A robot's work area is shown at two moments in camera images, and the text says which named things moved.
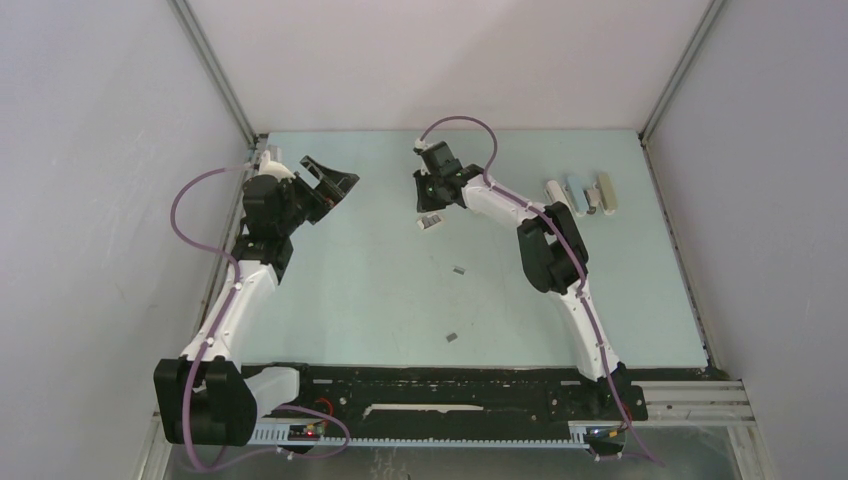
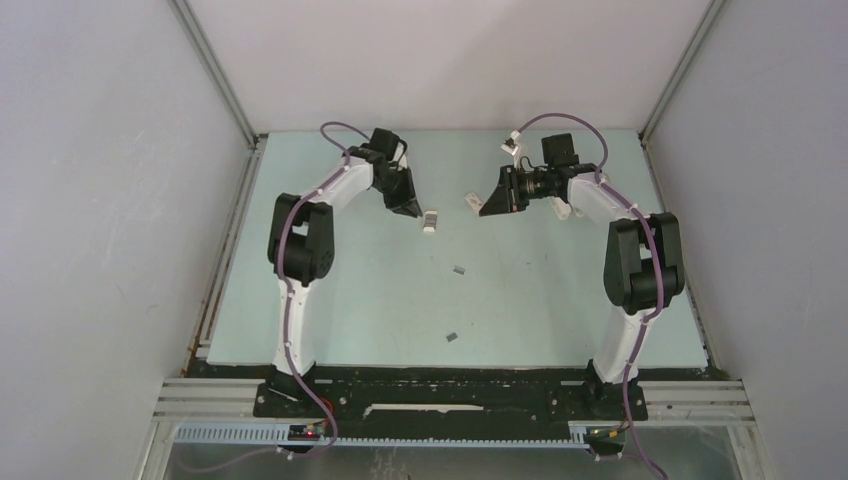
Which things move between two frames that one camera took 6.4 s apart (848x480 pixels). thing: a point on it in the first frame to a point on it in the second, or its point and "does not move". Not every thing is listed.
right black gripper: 424,204 to 507,196
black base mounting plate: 453,400 does not move
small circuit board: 305,432 does not move
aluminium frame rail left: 215,70 does not move
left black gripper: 332,187 to 406,203
